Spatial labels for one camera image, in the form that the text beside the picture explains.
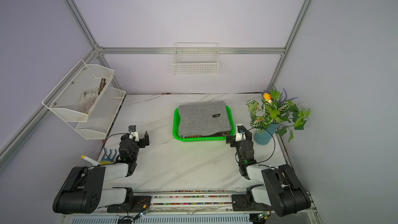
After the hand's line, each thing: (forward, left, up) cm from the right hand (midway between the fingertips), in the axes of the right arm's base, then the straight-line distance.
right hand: (237, 130), depth 89 cm
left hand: (0, +59, -2) cm, 59 cm away
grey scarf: (+6, +20, +4) cm, 21 cm away
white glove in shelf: (+8, +79, +21) cm, 82 cm away
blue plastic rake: (-12, +78, -9) cm, 80 cm away
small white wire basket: (+41, +24, +23) cm, 52 cm away
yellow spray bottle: (-20, +71, +7) cm, 74 cm away
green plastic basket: (+3, +37, -2) cm, 37 cm away
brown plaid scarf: (-3, +11, +1) cm, 11 cm away
